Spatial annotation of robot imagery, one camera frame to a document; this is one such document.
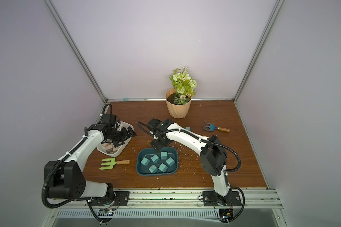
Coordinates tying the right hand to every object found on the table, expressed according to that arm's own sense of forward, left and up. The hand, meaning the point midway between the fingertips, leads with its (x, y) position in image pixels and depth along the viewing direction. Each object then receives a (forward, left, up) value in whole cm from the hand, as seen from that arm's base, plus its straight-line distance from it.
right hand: (161, 144), depth 83 cm
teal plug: (-6, +4, -8) cm, 11 cm away
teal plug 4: (-11, -1, -8) cm, 13 cm away
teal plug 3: (-12, +4, -8) cm, 15 cm away
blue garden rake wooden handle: (+21, -35, -12) cm, 42 cm away
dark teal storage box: (-8, +7, -9) cm, 14 cm away
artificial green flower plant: (+34, -14, +16) cm, 41 cm away
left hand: (+5, +18, +1) cm, 19 cm away
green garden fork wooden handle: (-8, +31, -9) cm, 33 cm away
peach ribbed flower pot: (+26, -9, +1) cm, 28 cm away
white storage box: (0, +35, -7) cm, 36 cm away
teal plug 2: (-3, -1, -8) cm, 9 cm away
